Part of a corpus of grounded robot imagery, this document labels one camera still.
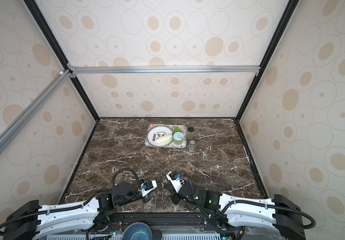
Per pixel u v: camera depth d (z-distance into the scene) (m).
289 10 0.69
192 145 0.95
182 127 1.14
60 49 0.82
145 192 0.62
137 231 0.70
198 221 0.75
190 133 1.01
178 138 1.01
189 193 0.55
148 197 0.64
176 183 0.63
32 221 0.43
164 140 1.03
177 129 1.02
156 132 1.10
